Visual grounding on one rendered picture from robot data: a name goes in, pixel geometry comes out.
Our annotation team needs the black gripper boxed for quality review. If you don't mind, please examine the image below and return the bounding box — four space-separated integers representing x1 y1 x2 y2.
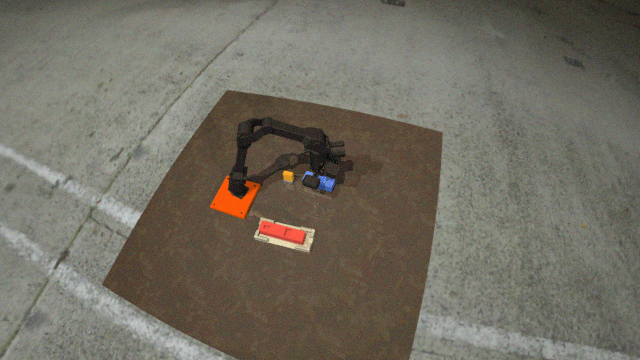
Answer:
302 153 332 190

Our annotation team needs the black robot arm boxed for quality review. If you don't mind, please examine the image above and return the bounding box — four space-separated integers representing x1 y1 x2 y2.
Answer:
228 117 345 199

